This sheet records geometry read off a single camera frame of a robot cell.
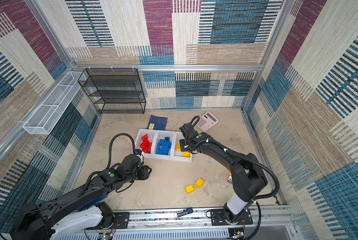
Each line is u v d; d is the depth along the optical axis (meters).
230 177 0.85
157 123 1.12
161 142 1.00
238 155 0.47
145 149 0.93
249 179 0.45
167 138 1.02
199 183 0.83
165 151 0.96
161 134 0.99
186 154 0.92
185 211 0.75
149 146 0.97
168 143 0.98
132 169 0.64
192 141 0.63
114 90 1.10
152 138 0.97
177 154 0.94
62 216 0.46
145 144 0.96
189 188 0.81
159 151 0.95
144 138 0.99
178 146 0.81
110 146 0.67
